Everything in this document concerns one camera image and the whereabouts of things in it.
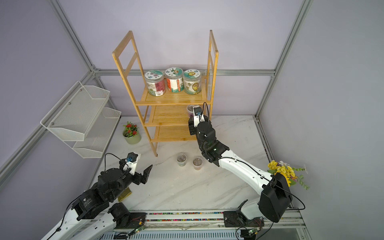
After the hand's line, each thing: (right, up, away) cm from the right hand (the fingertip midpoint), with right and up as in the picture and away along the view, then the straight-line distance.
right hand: (197, 117), depth 75 cm
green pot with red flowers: (-43, -9, +20) cm, 49 cm away
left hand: (-27, -23, -4) cm, 36 cm away
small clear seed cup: (-10, -25, +15) cm, 30 cm away
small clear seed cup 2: (0, -26, +13) cm, 29 cm away
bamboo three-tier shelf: (-17, 0, +3) cm, 17 cm away
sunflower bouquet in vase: (+41, -26, -11) cm, 49 cm away
